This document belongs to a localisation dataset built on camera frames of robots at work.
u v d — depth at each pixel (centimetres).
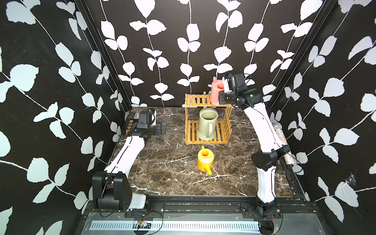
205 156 82
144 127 64
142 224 71
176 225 70
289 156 73
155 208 75
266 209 64
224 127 107
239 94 56
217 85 79
